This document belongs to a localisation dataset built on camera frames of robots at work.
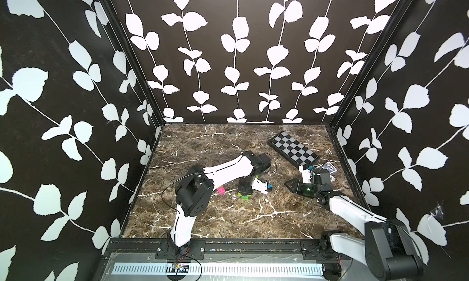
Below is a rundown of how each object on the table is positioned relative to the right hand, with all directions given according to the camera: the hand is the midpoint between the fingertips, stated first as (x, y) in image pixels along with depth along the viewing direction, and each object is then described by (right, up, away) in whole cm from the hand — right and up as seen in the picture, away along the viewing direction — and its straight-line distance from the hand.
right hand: (286, 181), depth 88 cm
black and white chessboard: (+7, +15, +16) cm, 23 cm away
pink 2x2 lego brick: (-33, -5, +2) cm, 33 cm away
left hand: (-21, -2, -2) cm, 21 cm away
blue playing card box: (+26, +5, +10) cm, 28 cm away
